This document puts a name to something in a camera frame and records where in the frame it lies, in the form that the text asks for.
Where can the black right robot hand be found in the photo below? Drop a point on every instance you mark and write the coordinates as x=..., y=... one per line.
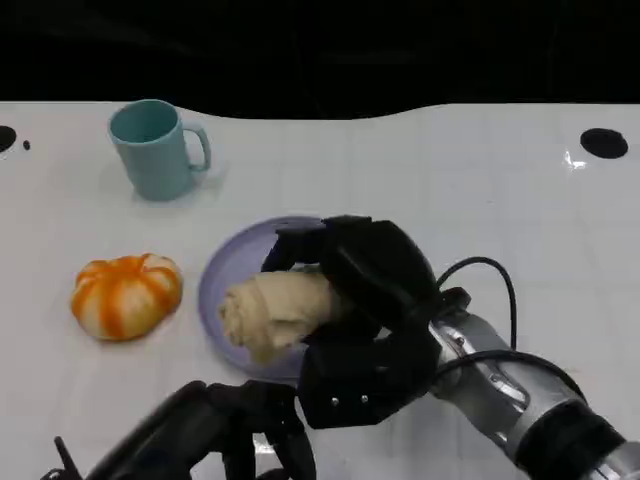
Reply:
x=380, y=270

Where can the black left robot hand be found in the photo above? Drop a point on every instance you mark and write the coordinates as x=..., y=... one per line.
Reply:
x=200, y=430

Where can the beige towel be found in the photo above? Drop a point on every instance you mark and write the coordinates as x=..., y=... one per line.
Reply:
x=280, y=310

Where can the lilac plate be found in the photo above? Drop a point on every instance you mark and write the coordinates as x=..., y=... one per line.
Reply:
x=235, y=260

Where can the orange and white bread roll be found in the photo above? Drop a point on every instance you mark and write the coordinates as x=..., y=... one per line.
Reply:
x=125, y=297

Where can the pale green mug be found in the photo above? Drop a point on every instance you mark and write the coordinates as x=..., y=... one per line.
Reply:
x=155, y=150

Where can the black round table grommet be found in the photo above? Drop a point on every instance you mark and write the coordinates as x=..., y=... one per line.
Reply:
x=5, y=138
x=604, y=143

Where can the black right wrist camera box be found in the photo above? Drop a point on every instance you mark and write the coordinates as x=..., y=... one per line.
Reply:
x=365, y=385

